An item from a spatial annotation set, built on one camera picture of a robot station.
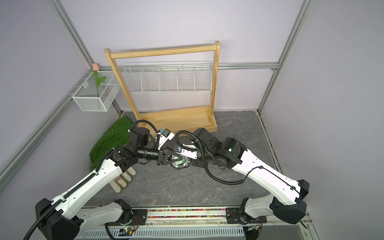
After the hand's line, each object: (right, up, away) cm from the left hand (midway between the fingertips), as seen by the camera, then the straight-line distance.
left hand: (179, 160), depth 65 cm
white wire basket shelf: (-12, +49, +39) cm, 64 cm away
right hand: (+6, +5, +1) cm, 8 cm away
